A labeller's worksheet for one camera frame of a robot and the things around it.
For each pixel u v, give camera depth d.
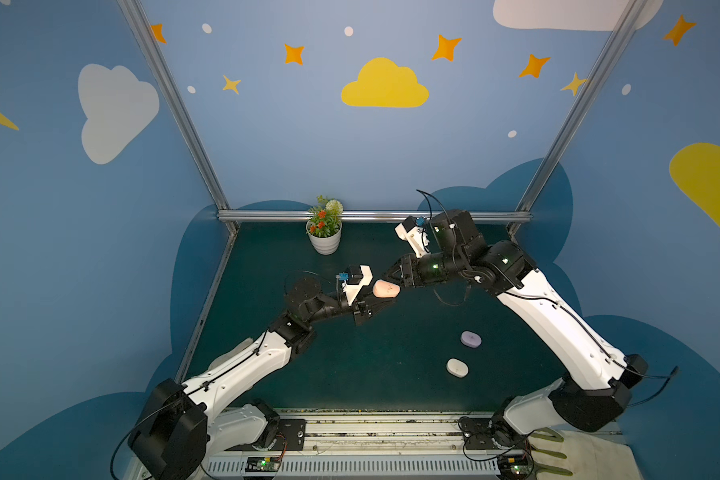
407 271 0.56
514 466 0.72
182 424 0.39
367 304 0.60
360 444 0.73
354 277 0.56
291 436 0.74
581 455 0.71
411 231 0.59
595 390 0.41
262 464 0.71
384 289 0.63
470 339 0.90
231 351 0.61
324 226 1.01
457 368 0.84
